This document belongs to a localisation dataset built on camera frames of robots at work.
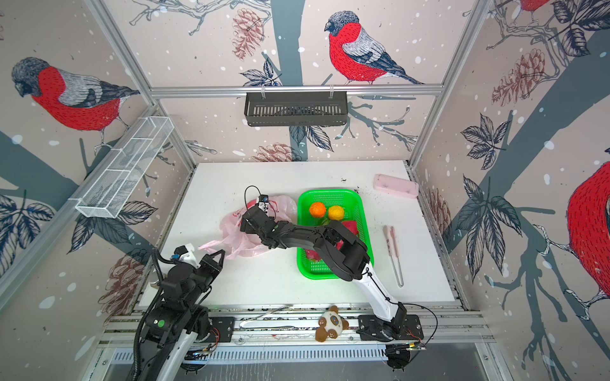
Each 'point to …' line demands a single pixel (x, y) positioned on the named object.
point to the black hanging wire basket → (285, 109)
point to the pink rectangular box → (396, 185)
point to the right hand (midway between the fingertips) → (249, 221)
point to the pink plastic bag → (233, 244)
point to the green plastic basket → (353, 207)
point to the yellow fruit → (336, 213)
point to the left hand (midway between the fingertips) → (223, 251)
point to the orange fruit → (318, 209)
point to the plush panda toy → (330, 325)
